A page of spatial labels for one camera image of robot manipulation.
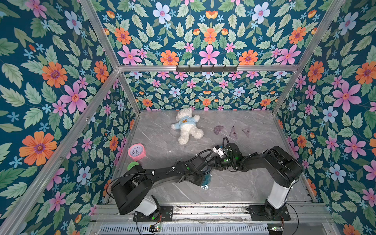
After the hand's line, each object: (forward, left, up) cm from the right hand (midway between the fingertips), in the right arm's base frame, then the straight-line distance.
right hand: (210, 162), depth 88 cm
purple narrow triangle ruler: (+27, -18, -4) cm, 32 cm away
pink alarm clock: (+7, +48, -1) cm, 48 cm away
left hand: (-10, +4, -4) cm, 11 cm away
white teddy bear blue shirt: (+26, +16, +5) cm, 31 cm away
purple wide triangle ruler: (+28, -28, -4) cm, 40 cm away
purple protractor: (+29, -6, -3) cm, 30 cm away
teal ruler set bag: (-9, +2, -3) cm, 10 cm away
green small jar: (-3, +47, +2) cm, 48 cm away
